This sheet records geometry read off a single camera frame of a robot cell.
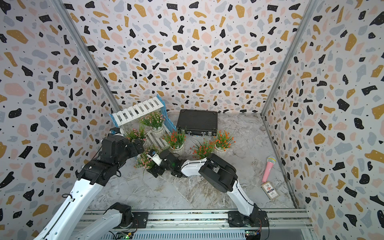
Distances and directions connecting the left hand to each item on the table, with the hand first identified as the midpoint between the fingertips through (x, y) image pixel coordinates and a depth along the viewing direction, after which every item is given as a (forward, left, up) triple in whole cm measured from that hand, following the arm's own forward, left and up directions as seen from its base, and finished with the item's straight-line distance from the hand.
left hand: (135, 143), depth 73 cm
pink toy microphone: (+1, -76, -23) cm, 79 cm away
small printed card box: (-16, -70, -24) cm, 76 cm away
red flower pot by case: (+8, -17, -11) cm, 22 cm away
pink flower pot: (+12, +4, -9) cm, 15 cm away
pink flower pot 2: (+22, -4, -8) cm, 24 cm away
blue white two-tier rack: (+22, -5, 0) cm, 23 cm away
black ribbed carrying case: (+33, -30, -23) cm, 51 cm away
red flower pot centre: (+4, -32, -14) cm, 35 cm away
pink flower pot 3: (-4, -2, -11) cm, 12 cm away
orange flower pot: (+9, -45, -12) cm, 48 cm away
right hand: (-1, -4, -20) cm, 21 cm away
